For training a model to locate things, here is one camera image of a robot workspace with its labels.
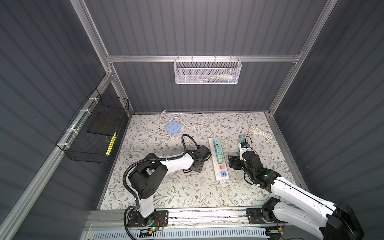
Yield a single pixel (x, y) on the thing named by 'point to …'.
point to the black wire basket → (92, 136)
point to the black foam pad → (105, 123)
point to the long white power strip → (220, 170)
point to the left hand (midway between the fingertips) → (195, 165)
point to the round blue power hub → (174, 127)
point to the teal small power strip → (242, 138)
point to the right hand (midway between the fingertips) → (236, 156)
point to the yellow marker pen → (110, 146)
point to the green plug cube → (220, 159)
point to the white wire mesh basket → (207, 70)
